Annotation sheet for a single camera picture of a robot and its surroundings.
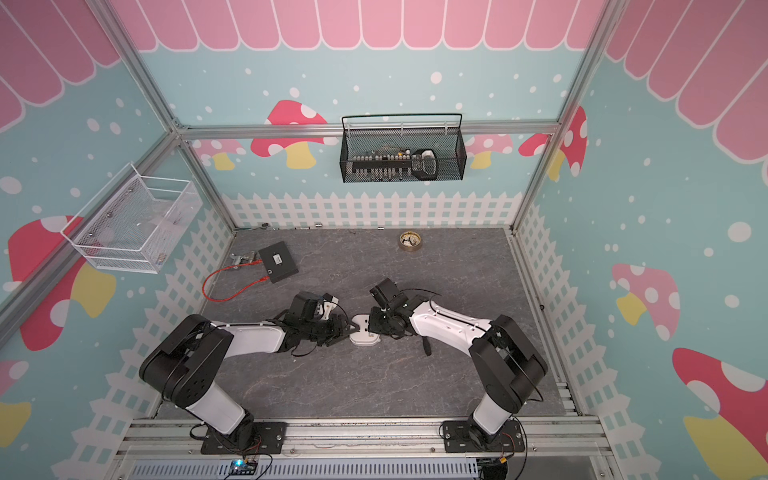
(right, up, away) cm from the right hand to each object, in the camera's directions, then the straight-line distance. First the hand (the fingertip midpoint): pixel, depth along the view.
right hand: (372, 325), depth 87 cm
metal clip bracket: (-50, +19, +22) cm, 57 cm away
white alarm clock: (-3, -4, +1) cm, 5 cm away
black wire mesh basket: (+9, +52, +4) cm, 53 cm away
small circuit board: (-31, -32, -15) cm, 46 cm away
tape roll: (+13, +26, +28) cm, 41 cm away
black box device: (-35, +18, +20) cm, 45 cm away
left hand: (-5, -3, +2) cm, 7 cm away
